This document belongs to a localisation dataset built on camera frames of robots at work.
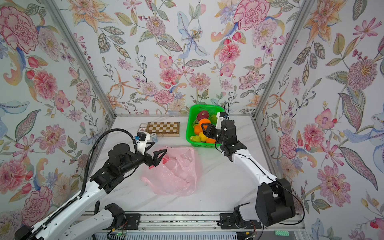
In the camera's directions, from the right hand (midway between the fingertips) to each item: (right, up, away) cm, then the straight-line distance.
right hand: (204, 125), depth 82 cm
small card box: (-43, -1, +28) cm, 52 cm away
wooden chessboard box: (-27, -2, +28) cm, 39 cm away
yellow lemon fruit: (+1, -8, +18) cm, 19 cm away
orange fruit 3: (+6, -10, +16) cm, 19 cm away
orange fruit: (0, +2, -1) cm, 2 cm away
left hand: (-21, -11, -12) cm, 27 cm away
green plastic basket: (-5, +13, +34) cm, 37 cm away
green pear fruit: (-4, -8, +18) cm, 20 cm away
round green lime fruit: (+7, +5, +13) cm, 16 cm away
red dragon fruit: (+1, +8, +28) cm, 29 cm away
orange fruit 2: (-3, -2, +25) cm, 25 cm away
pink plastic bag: (-15, -28, +5) cm, 32 cm away
